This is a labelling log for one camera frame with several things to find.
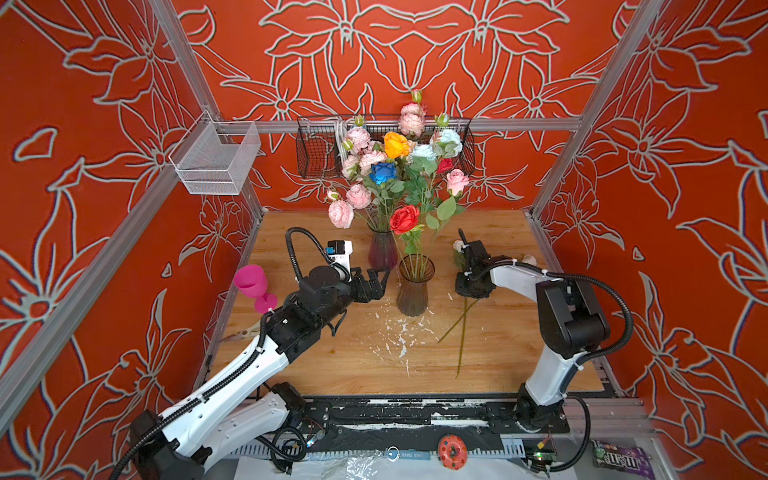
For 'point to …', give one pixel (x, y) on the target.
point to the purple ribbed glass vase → (383, 251)
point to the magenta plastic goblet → (252, 281)
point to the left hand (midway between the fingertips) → (376, 267)
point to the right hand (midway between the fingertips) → (459, 287)
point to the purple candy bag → (630, 459)
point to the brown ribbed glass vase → (412, 296)
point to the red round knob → (453, 452)
